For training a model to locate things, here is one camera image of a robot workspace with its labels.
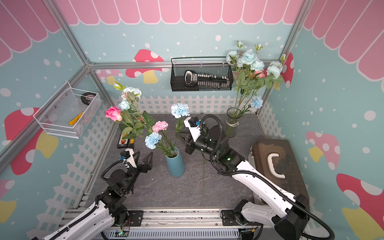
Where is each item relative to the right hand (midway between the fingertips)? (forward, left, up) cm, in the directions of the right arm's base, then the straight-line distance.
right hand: (177, 134), depth 63 cm
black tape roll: (+27, +51, -1) cm, 58 cm away
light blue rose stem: (-2, -12, -37) cm, 39 cm away
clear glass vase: (+30, -32, -19) cm, 48 cm away
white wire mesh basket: (+16, +57, -3) cm, 59 cm away
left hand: (+1, +18, -18) cm, 26 cm away
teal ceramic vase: (-3, +3, -22) cm, 22 cm away
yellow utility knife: (+10, +50, -1) cm, 51 cm away
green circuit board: (-32, +30, -37) cm, 57 cm away
